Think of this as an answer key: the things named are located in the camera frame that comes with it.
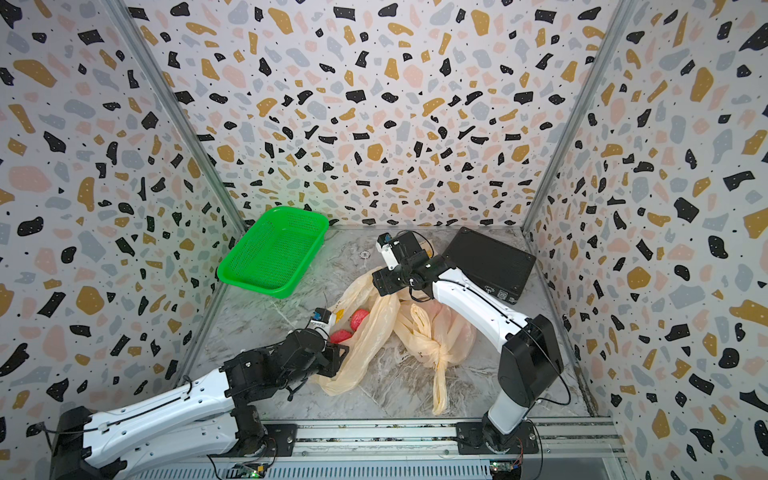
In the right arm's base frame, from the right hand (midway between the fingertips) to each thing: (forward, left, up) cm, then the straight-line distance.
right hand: (385, 276), depth 83 cm
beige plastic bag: (-15, -15, -6) cm, 22 cm away
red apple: (-6, +9, -12) cm, 16 cm away
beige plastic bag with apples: (-17, +3, -7) cm, 18 cm away
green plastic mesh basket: (+21, +42, -15) cm, 50 cm away
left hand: (-19, +8, -5) cm, 21 cm away
